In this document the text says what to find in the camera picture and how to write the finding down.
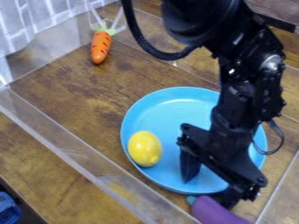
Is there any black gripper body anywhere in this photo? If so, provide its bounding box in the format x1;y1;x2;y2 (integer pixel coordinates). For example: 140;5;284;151
177;109;267;201

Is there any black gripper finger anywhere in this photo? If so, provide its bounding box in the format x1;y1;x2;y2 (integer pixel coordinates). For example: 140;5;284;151
180;151;201;183
220;185;244;210

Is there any purple toy eggplant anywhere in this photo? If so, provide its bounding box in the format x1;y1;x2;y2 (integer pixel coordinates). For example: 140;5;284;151
187;196;252;224

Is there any blue round tray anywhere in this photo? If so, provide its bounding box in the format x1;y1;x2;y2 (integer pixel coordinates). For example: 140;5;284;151
120;87;267;195

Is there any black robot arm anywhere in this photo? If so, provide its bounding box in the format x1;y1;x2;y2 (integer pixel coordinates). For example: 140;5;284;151
161;0;285;208

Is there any yellow toy lemon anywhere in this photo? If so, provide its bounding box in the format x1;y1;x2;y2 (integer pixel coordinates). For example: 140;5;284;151
127;130;163;167

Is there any orange toy carrot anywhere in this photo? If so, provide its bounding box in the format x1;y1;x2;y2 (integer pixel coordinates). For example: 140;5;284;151
89;22;116;65

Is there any blue plastic object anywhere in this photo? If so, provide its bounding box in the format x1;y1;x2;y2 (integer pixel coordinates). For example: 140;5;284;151
0;192;21;224

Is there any white checkered curtain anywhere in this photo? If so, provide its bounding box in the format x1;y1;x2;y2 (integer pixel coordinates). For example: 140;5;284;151
0;0;117;57

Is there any thin black wire loop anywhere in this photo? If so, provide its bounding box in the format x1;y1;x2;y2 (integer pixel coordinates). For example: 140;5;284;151
249;117;285;156

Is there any clear acrylic enclosure wall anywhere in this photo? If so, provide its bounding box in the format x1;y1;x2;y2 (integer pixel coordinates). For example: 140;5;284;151
0;87;200;224

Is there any black braided cable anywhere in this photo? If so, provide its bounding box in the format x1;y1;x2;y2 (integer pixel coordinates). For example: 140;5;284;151
120;0;203;61

